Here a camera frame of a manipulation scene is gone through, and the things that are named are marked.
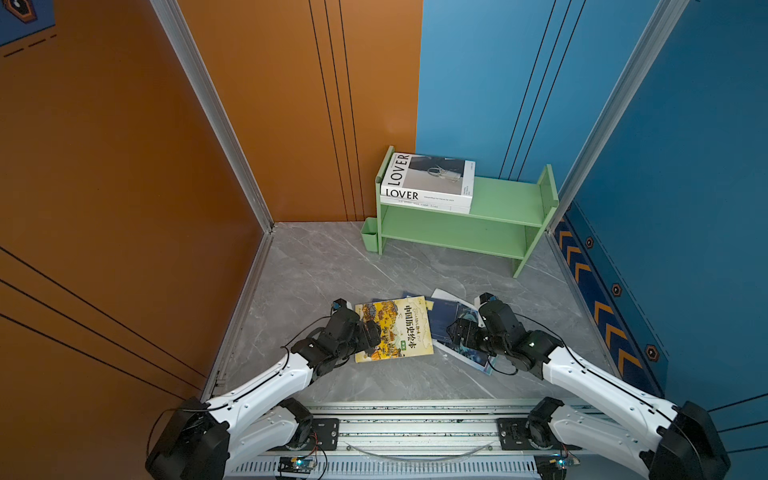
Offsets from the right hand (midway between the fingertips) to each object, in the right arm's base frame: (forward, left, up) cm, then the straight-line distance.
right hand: (453, 334), depth 81 cm
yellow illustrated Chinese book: (+5, +13, -6) cm, 15 cm away
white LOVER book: (+38, +6, +24) cm, 45 cm away
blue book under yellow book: (+17, +13, -6) cm, 22 cm away
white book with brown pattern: (+29, +1, +20) cm, 36 cm away
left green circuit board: (-28, +39, -10) cm, 49 cm away
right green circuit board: (-28, -22, -11) cm, 38 cm away
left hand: (+2, +23, -2) cm, 23 cm away
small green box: (+39, +25, 0) cm, 47 cm away
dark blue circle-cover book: (+10, +1, -8) cm, 13 cm away
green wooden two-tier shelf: (+27, -16, +18) cm, 36 cm away
